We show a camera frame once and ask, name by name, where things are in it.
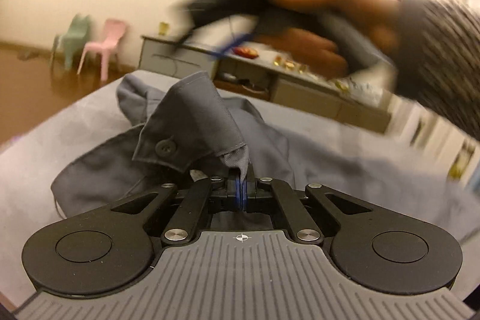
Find grey bed cover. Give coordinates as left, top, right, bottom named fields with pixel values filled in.
left=1, top=83, right=479, bottom=306

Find pink plastic child chair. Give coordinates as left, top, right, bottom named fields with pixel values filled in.
left=76, top=19, right=128, bottom=82

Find striped grey sleeve forearm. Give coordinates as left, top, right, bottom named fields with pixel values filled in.
left=392, top=0, right=479, bottom=139

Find yellow cup on cabinet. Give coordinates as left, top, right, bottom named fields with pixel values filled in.
left=158, top=22, right=169, bottom=36

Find long grey TV cabinet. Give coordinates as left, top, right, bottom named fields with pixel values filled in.
left=139, top=36, right=391, bottom=133

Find red fruit plate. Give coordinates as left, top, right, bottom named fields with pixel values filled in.
left=232, top=46, right=259, bottom=59

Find grey-blue work jacket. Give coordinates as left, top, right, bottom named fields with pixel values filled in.
left=50, top=70, right=462, bottom=235

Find golden ornaments on cabinet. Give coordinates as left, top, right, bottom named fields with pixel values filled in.
left=272, top=55, right=309, bottom=74

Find person's right hand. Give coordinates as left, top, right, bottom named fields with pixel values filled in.
left=252, top=0, right=400, bottom=79

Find green plastic child chair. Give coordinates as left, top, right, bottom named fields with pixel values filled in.
left=49, top=14, right=91, bottom=71

